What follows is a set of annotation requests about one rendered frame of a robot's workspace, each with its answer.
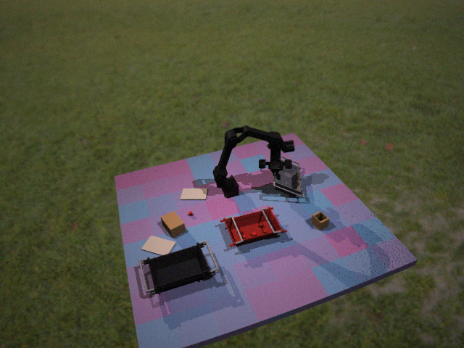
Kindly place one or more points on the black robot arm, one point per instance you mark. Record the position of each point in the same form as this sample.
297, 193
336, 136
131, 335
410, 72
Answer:
276, 144

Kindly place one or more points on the beige flat panel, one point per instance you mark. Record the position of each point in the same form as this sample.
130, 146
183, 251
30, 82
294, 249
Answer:
158, 246
194, 194

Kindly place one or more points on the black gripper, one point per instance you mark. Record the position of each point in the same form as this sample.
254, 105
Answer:
263, 163

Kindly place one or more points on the small brown open box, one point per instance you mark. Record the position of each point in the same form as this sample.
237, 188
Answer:
320, 221

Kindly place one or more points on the brown cardboard box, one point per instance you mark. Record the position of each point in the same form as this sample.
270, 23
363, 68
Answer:
173, 224

